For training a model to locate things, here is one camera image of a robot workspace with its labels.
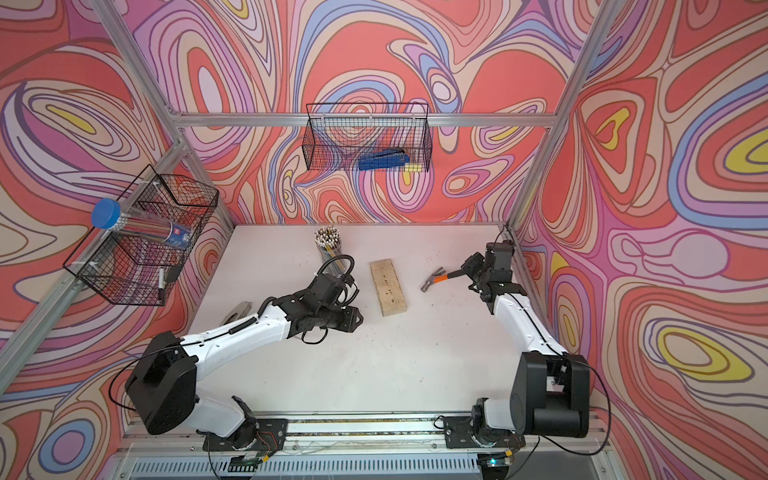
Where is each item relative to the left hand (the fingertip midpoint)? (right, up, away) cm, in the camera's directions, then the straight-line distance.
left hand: (363, 320), depth 83 cm
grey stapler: (-41, 0, +10) cm, 42 cm away
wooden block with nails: (+8, +5, +13) cm, 16 cm away
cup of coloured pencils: (-11, +22, +8) cm, 26 cm away
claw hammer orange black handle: (+24, +11, +16) cm, 31 cm away
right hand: (+31, +15, +5) cm, 35 cm away
